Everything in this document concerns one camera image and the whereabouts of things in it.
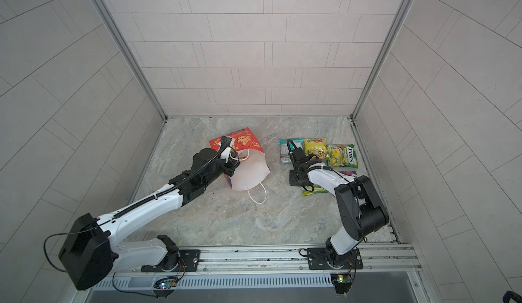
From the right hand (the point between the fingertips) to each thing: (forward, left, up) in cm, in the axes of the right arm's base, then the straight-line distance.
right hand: (296, 179), depth 93 cm
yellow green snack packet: (+14, -12, +5) cm, 19 cm away
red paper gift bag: (+3, +19, +8) cm, 21 cm away
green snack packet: (+9, -23, +4) cm, 25 cm away
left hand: (+4, +23, +20) cm, 31 cm away
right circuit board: (-39, -10, -1) cm, 40 cm away
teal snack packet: (+15, +4, +4) cm, 16 cm away
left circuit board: (-36, +47, +6) cm, 60 cm away
